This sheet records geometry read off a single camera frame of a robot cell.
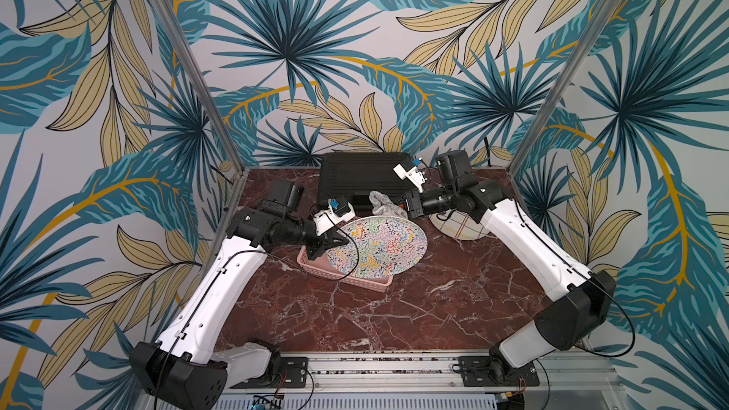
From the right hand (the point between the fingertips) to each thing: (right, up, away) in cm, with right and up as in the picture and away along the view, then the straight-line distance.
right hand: (384, 214), depth 68 cm
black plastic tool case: (-9, +12, +41) cm, 44 cm away
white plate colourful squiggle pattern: (-1, -8, +2) cm, 9 cm away
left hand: (-11, -7, 0) cm, 12 cm away
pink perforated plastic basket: (-17, -17, +16) cm, 29 cm away
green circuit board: (-30, -48, +3) cm, 57 cm away
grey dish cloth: (-1, +2, -4) cm, 5 cm away
